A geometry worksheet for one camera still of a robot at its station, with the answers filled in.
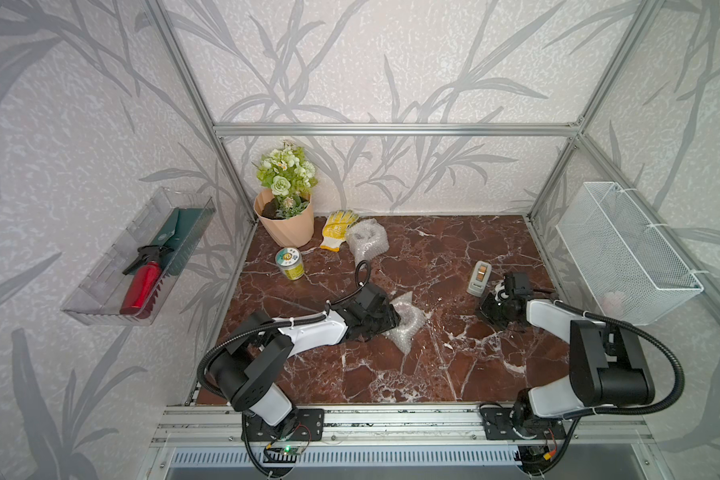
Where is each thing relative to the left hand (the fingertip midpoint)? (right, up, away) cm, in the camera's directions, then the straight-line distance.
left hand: (396, 322), depth 88 cm
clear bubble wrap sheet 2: (-10, +25, +14) cm, 30 cm away
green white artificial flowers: (-34, +45, +8) cm, 58 cm away
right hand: (+25, +2, +6) cm, 26 cm away
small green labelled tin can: (-34, +17, +9) cm, 39 cm away
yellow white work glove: (-22, +29, +28) cm, 46 cm away
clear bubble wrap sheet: (+4, +1, -4) cm, 5 cm away
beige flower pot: (-36, +27, +14) cm, 47 cm away
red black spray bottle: (-54, +17, -27) cm, 63 cm away
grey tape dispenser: (+29, +12, +11) cm, 33 cm away
